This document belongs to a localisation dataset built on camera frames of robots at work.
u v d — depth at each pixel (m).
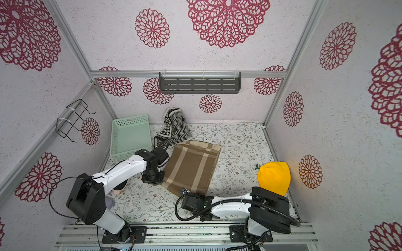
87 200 0.44
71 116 0.77
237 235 0.74
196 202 0.63
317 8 0.69
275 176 0.90
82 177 0.46
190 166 0.98
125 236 0.66
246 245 0.60
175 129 1.07
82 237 0.75
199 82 0.97
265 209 0.44
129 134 1.17
